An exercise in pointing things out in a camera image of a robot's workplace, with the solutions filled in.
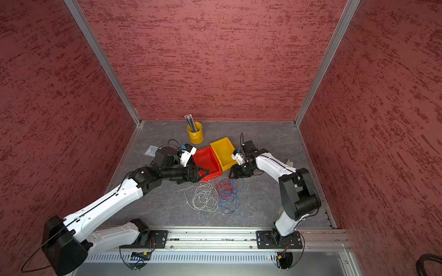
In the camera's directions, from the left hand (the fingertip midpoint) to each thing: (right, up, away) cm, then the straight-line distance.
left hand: (201, 173), depth 74 cm
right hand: (+15, -5, +14) cm, 21 cm away
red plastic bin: (-1, +3, +25) cm, 25 cm away
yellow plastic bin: (+10, +8, +31) cm, 34 cm away
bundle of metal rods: (-11, +28, +26) cm, 40 cm away
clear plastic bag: (-36, +8, +30) cm, 47 cm away
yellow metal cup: (-7, +19, +28) cm, 34 cm away
